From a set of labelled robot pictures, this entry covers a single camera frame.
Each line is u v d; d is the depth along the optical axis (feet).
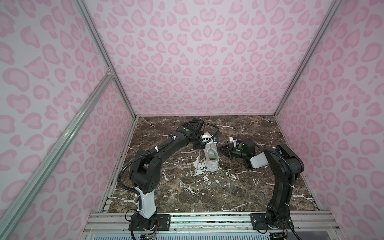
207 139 2.50
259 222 2.40
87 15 2.32
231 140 3.05
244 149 2.69
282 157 1.70
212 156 2.99
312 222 2.41
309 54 2.80
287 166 1.68
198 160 3.12
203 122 2.40
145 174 1.58
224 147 3.00
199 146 2.62
